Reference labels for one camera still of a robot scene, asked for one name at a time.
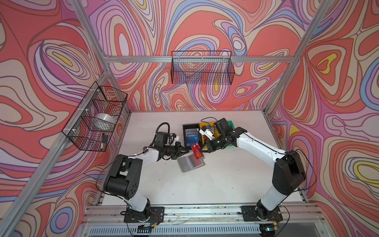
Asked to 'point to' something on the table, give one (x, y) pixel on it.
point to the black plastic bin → (192, 135)
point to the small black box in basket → (104, 138)
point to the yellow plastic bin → (211, 126)
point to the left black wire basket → (80, 127)
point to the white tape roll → (104, 122)
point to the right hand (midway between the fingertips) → (202, 154)
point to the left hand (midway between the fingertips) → (190, 152)
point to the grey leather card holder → (189, 162)
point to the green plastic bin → (231, 124)
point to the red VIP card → (196, 148)
